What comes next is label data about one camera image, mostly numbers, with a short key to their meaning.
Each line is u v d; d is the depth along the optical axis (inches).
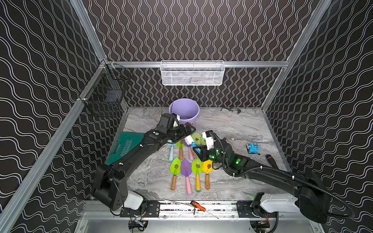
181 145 38.5
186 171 34.7
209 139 27.0
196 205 29.5
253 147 36.1
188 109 39.3
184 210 30.0
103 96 36.5
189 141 30.8
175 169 34.7
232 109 47.3
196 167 35.1
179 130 28.2
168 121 24.3
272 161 35.5
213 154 25.7
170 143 27.9
